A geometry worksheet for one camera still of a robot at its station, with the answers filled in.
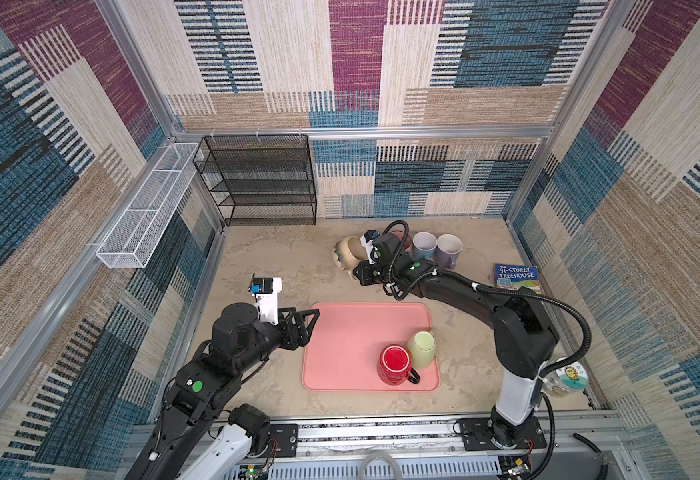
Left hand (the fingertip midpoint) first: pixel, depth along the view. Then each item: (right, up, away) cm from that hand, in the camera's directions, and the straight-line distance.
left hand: (308, 308), depth 66 cm
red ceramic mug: (+20, -17, +11) cm, 29 cm away
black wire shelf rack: (-23, +38, +42) cm, 61 cm away
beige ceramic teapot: (+8, +12, +19) cm, 24 cm away
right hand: (+11, +6, +22) cm, 26 cm away
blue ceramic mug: (+34, +14, +36) cm, 51 cm away
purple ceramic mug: (+42, +12, +39) cm, 58 cm away
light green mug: (+27, -13, +12) cm, 32 cm away
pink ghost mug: (+22, +15, +4) cm, 27 cm away
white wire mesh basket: (-42, +15, +5) cm, 45 cm away
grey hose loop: (+20, -38, +3) cm, 43 cm away
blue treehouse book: (+63, +4, +35) cm, 72 cm away
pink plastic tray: (+7, -17, +24) cm, 30 cm away
